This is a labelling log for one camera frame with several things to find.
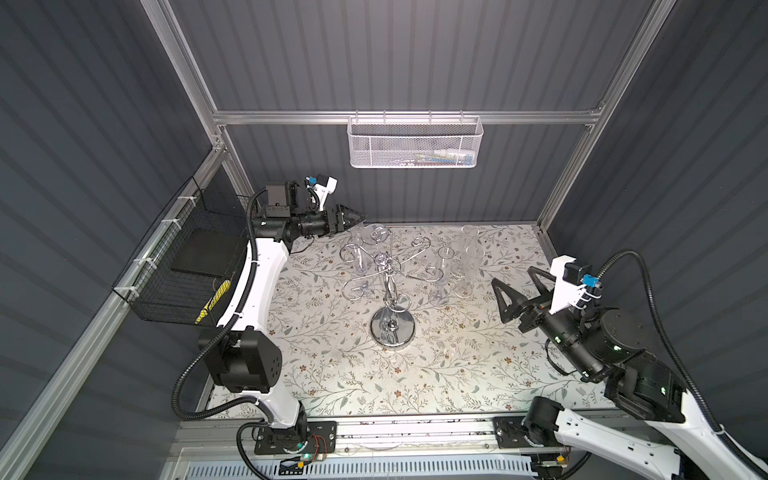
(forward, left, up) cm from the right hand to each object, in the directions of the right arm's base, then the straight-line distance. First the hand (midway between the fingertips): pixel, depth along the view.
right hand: (516, 279), depth 55 cm
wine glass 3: (+19, +8, -40) cm, 45 cm away
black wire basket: (+3, +77, -9) cm, 77 cm away
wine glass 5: (+40, +4, -41) cm, 57 cm away
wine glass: (+38, -6, -38) cm, 54 cm away
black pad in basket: (+15, +69, -8) cm, 71 cm away
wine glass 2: (+31, -1, -37) cm, 48 cm away
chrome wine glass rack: (+9, +24, -38) cm, 46 cm away
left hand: (+22, +32, -5) cm, 39 cm away
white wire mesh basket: (+72, +16, -13) cm, 75 cm away
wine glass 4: (+20, +28, -8) cm, 35 cm away
